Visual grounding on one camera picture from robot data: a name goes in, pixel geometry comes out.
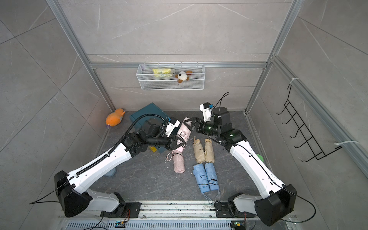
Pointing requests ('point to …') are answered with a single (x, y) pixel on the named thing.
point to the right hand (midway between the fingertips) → (189, 123)
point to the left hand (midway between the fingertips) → (184, 140)
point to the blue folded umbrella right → (212, 176)
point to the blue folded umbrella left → (203, 181)
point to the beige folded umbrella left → (199, 150)
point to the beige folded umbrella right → (209, 154)
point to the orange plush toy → (113, 119)
